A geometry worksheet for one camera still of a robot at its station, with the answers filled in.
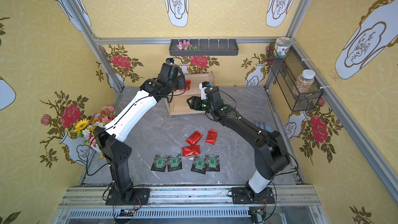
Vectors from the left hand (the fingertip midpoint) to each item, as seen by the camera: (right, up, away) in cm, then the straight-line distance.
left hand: (173, 78), depth 81 cm
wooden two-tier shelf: (-3, -13, +28) cm, 31 cm away
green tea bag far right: (+21, -45, +2) cm, 50 cm away
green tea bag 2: (+13, -46, +2) cm, 48 cm away
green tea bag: (0, -45, +3) cm, 45 cm away
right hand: (+12, -9, +4) cm, 15 cm away
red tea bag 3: (+9, -40, +6) cm, 41 cm away
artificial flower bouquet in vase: (-44, -26, -4) cm, 51 cm away
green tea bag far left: (-8, -45, +3) cm, 46 cm away
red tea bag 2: (+21, -33, +11) cm, 40 cm away
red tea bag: (+10, -34, +11) cm, 37 cm away
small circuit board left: (-21, -64, -8) cm, 68 cm away
